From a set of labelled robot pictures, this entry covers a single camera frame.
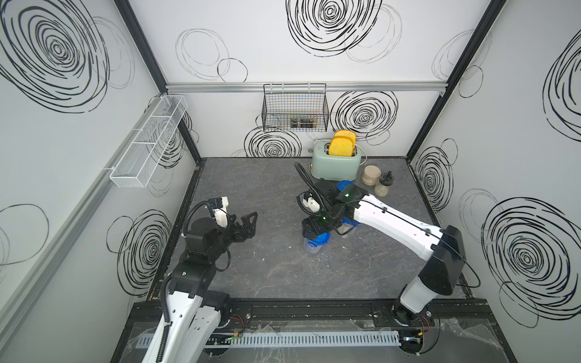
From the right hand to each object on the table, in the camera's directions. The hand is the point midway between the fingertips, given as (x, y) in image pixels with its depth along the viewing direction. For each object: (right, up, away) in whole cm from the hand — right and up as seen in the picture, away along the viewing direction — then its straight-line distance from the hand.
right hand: (313, 230), depth 77 cm
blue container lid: (+2, -2, -3) cm, 4 cm away
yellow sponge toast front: (+14, +32, +21) cm, 41 cm away
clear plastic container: (+1, -8, +4) cm, 9 cm away
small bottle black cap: (+34, +14, +25) cm, 44 cm away
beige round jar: (+30, +19, +28) cm, 45 cm away
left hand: (-22, +6, -5) cm, 23 cm away
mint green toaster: (+8, +24, +29) cm, 38 cm away
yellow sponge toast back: (+17, +38, +24) cm, 48 cm away
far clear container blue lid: (+13, +15, +15) cm, 25 cm away
